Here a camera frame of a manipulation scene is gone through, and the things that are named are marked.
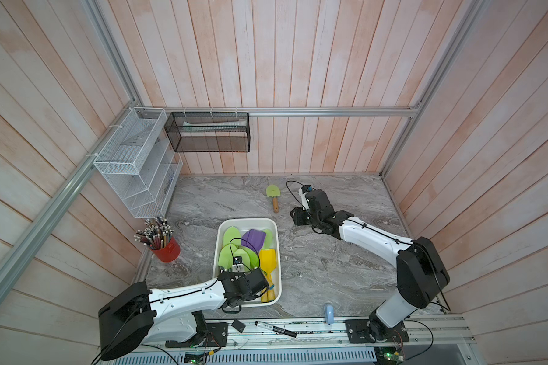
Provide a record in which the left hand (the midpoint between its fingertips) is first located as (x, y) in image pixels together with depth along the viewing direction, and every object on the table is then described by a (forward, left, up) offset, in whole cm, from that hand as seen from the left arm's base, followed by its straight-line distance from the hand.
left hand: (244, 292), depth 83 cm
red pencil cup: (+14, +30, +17) cm, 37 cm away
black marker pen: (-12, -12, +1) cm, 17 cm away
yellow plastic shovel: (+10, -9, +1) cm, 13 cm away
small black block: (-11, +1, 0) cm, 11 cm away
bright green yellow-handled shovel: (+12, -2, +4) cm, 12 cm away
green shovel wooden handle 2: (+21, +6, +4) cm, 23 cm away
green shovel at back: (+20, -9, +3) cm, 22 cm away
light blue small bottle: (-7, -30, +3) cm, 31 cm away
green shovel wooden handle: (+48, -11, +2) cm, 49 cm away
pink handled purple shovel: (+21, -3, +4) cm, 21 cm away
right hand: (+27, -19, +13) cm, 36 cm away
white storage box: (+26, -6, +5) cm, 28 cm away
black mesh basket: (+65, +19, +25) cm, 72 cm away
